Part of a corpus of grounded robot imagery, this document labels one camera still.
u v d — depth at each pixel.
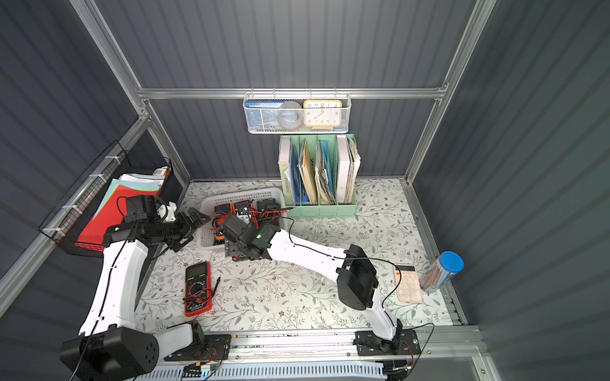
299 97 0.89
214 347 0.74
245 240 0.58
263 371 0.71
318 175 0.94
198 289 0.83
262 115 0.84
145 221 0.56
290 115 0.91
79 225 0.66
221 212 0.96
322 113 0.88
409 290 0.85
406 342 0.73
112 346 0.37
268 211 0.93
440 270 0.72
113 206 0.71
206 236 0.92
